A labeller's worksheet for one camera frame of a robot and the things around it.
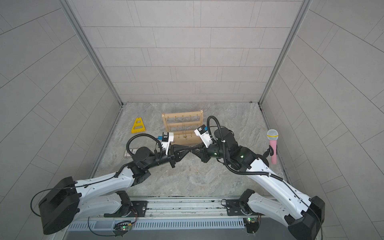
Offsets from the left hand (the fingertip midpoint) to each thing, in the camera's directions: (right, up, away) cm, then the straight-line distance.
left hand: (192, 151), depth 64 cm
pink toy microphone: (+37, +6, +4) cm, 38 cm away
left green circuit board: (-31, -34, +2) cm, 46 cm away
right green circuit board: (+28, -35, +5) cm, 45 cm away
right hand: (0, -1, +2) cm, 3 cm away
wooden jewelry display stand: (-6, +10, +19) cm, 22 cm away
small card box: (-40, -8, +23) cm, 47 cm away
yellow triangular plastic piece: (-37, +9, +39) cm, 54 cm away
